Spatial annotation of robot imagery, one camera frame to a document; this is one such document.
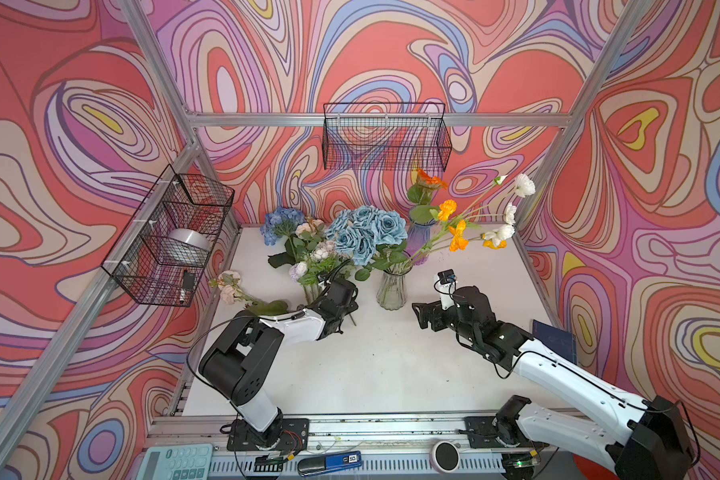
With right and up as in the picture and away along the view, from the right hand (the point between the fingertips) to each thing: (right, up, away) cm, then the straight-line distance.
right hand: (429, 307), depth 81 cm
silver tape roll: (-61, +16, -11) cm, 64 cm away
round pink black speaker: (0, -31, -15) cm, 35 cm away
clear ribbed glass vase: (-9, +1, +15) cm, 17 cm away
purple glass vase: (-1, +20, +15) cm, 25 cm away
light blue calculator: (-62, -34, -12) cm, 72 cm away
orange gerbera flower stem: (-3, +31, -1) cm, 31 cm away
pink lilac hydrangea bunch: (-34, +9, +7) cm, 36 cm away
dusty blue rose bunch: (-17, +18, -12) cm, 28 cm away
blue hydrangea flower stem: (-49, +26, +27) cm, 62 cm away
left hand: (-21, +1, +13) cm, 25 cm away
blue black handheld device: (-28, -32, -16) cm, 46 cm away
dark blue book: (+42, -12, +8) cm, 44 cm away
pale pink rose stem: (-63, +5, +16) cm, 66 cm away
